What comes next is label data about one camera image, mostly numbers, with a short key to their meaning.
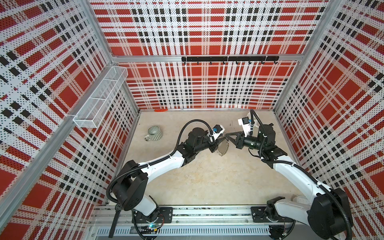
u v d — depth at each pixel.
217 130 0.65
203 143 0.67
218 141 0.70
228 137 0.75
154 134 1.01
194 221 0.73
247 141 0.68
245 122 0.67
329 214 0.39
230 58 0.89
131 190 0.43
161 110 1.26
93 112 0.91
